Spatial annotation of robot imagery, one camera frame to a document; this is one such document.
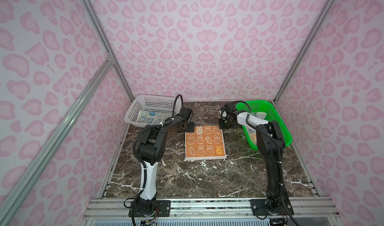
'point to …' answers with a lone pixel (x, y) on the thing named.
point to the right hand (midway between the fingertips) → (221, 124)
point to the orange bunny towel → (206, 142)
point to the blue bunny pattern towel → (153, 116)
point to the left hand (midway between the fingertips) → (190, 125)
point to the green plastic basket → (266, 107)
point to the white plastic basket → (154, 103)
